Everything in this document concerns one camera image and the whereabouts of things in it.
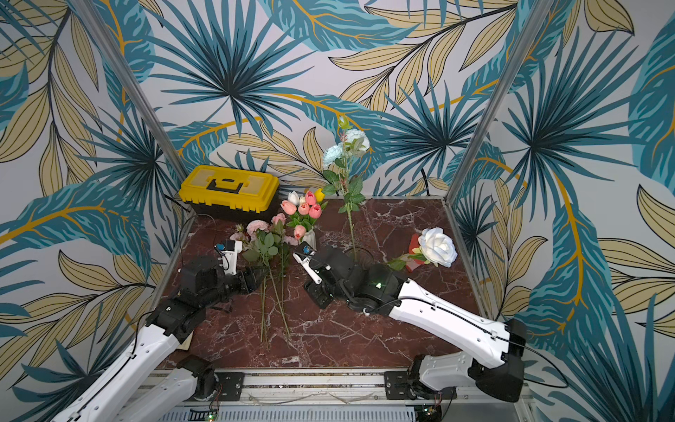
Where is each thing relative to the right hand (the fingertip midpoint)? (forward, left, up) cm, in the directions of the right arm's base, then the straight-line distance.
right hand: (311, 278), depth 67 cm
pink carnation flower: (+28, +11, -21) cm, 36 cm away
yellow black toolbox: (+41, +32, -8) cm, 52 cm away
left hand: (+5, +14, -6) cm, 16 cm away
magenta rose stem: (+32, +14, -15) cm, 38 cm away
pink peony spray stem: (+22, +18, -16) cm, 32 cm away
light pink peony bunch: (+28, +26, -18) cm, 43 cm away
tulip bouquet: (+19, +2, +5) cm, 20 cm away
